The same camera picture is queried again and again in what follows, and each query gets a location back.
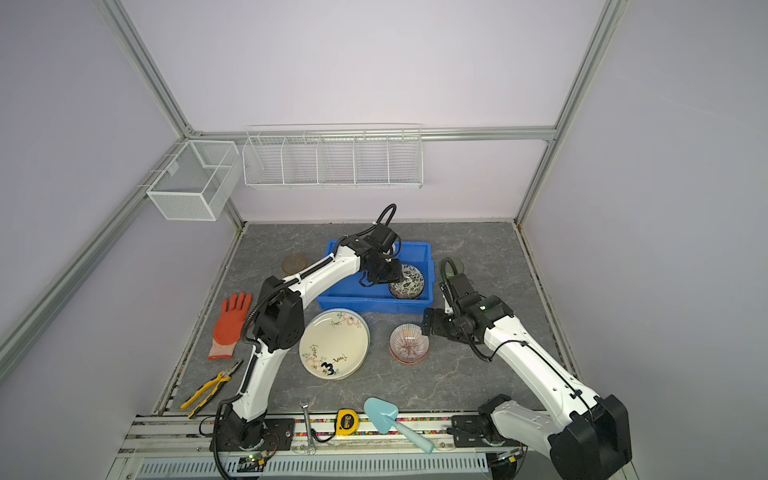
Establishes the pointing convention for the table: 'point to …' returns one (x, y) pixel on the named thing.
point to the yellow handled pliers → (222, 377)
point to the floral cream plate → (334, 344)
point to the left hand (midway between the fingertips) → (401, 282)
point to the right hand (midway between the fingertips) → (437, 330)
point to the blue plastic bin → (353, 296)
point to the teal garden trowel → (384, 414)
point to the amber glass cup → (294, 263)
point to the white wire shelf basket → (333, 156)
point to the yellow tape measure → (346, 422)
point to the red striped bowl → (408, 345)
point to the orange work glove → (228, 327)
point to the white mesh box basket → (195, 185)
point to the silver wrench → (309, 447)
